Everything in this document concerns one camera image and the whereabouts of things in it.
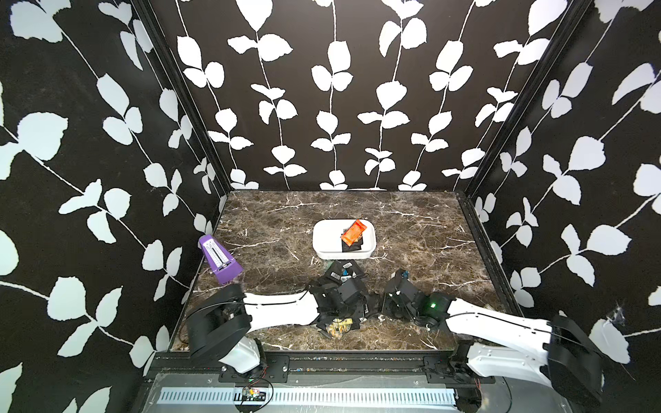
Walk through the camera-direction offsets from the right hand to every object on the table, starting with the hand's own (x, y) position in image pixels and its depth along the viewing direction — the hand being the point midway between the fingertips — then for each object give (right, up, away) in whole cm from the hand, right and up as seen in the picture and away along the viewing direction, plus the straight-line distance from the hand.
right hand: (373, 302), depth 81 cm
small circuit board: (-35, -22, -11) cm, 43 cm away
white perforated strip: (-19, -22, -11) cm, 31 cm away
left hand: (-2, -1, 0) cm, 2 cm away
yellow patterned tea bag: (-11, -8, -1) cm, 14 cm away
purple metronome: (-51, +10, +7) cm, 53 cm away
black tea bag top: (-10, +11, -5) cm, 15 cm away
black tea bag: (-5, +15, +20) cm, 26 cm away
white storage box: (-16, +18, +20) cm, 31 cm away
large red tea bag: (-5, +21, +20) cm, 29 cm away
